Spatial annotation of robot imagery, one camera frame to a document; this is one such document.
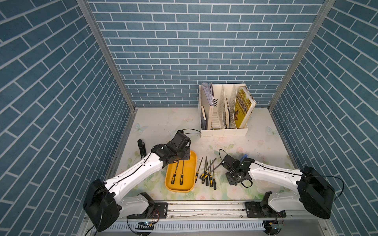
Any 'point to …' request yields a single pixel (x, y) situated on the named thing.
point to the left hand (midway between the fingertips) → (191, 153)
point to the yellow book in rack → (245, 105)
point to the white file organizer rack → (223, 110)
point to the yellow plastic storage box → (190, 169)
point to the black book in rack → (204, 120)
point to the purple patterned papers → (209, 90)
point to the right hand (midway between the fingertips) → (231, 179)
